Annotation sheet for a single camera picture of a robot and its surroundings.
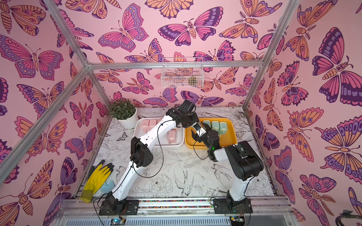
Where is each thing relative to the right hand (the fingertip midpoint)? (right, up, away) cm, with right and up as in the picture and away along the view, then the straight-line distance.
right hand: (195, 126), depth 92 cm
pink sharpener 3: (-15, -7, +1) cm, 17 cm away
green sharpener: (-2, +1, -10) cm, 11 cm away
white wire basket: (-8, +36, +3) cm, 37 cm away
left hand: (+3, +3, -2) cm, 5 cm away
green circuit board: (-41, -48, -21) cm, 66 cm away
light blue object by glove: (-51, -34, -12) cm, 62 cm away
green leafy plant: (-49, +11, +2) cm, 50 cm away
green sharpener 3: (+15, 0, +7) cm, 17 cm away
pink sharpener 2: (-30, +2, +8) cm, 31 cm away
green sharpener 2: (+9, +3, +8) cm, 12 cm away
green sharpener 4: (+20, -1, +5) cm, 21 cm away
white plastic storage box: (-41, -6, +10) cm, 42 cm away
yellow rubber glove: (-58, -29, -11) cm, 66 cm away
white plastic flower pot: (-47, +2, +11) cm, 48 cm away
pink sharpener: (-35, -1, +8) cm, 35 cm away
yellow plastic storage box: (+25, -9, +7) cm, 28 cm away
